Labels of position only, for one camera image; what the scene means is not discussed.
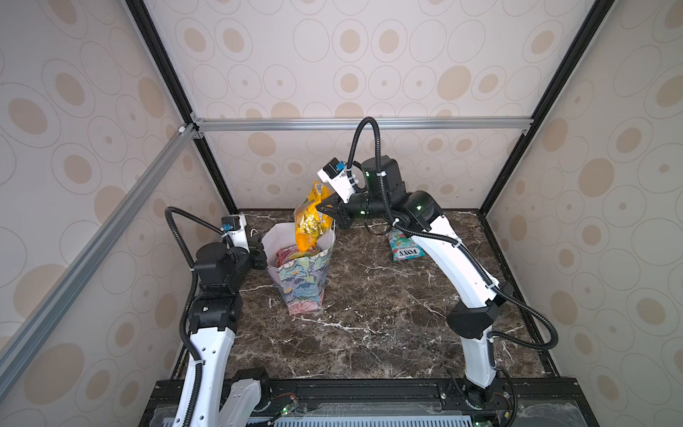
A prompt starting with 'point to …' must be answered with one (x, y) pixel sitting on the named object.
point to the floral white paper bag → (301, 282)
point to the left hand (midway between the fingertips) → (266, 231)
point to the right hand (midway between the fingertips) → (318, 206)
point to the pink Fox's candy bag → (287, 253)
